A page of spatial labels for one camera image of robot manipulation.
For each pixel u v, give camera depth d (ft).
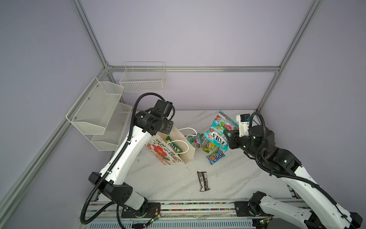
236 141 1.82
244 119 1.74
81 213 1.14
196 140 3.18
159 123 1.58
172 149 2.50
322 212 1.25
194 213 2.40
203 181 2.67
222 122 2.08
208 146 3.14
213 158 2.97
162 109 1.68
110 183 1.27
